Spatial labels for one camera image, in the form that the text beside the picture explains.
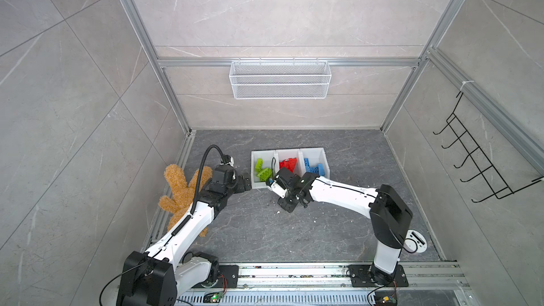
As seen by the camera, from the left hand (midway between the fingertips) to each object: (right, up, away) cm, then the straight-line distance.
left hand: (241, 174), depth 85 cm
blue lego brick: (+30, +3, +18) cm, 35 cm away
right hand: (+19, -11, +2) cm, 22 cm away
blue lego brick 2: (+34, 0, +13) cm, 37 cm away
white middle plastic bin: (+16, +7, +17) cm, 24 cm away
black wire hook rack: (+80, +3, -21) cm, 83 cm away
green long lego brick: (+6, +2, +16) cm, 17 cm away
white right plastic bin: (+33, +4, +21) cm, 40 cm away
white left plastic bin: (+8, +2, +20) cm, 21 cm away
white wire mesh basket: (+16, +44, +16) cm, 50 cm away
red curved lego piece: (+21, +3, +15) cm, 26 cm away
